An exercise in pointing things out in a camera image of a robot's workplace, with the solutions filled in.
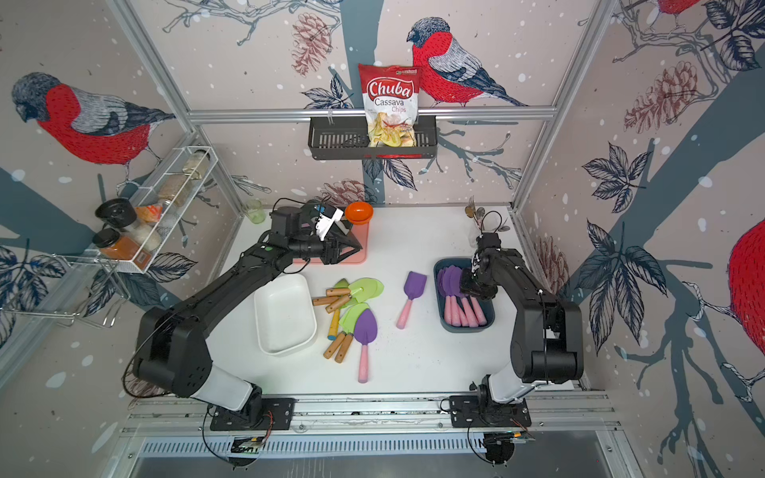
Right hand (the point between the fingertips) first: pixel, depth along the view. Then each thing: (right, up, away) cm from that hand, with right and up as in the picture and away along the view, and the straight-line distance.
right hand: (465, 285), depth 90 cm
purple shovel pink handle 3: (-2, +2, +4) cm, 5 cm away
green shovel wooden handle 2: (-38, -17, -7) cm, 42 cm away
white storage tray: (-56, -9, 0) cm, 57 cm away
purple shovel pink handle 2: (-5, -1, +3) cm, 6 cm away
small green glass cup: (-76, +24, +22) cm, 83 cm away
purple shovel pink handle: (+3, -8, -3) cm, 9 cm away
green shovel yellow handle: (-40, -12, -5) cm, 42 cm away
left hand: (-32, +15, -12) cm, 37 cm away
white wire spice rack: (-80, +24, -19) cm, 86 cm away
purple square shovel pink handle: (-16, -2, +7) cm, 17 cm away
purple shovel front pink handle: (-31, -13, -2) cm, 34 cm away
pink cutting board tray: (-35, +17, +22) cm, 44 cm away
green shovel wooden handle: (-34, -3, +4) cm, 34 cm away
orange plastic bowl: (-36, +24, +23) cm, 49 cm away
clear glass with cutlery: (+10, +20, +13) cm, 26 cm away
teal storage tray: (+6, -6, -2) cm, 9 cm away
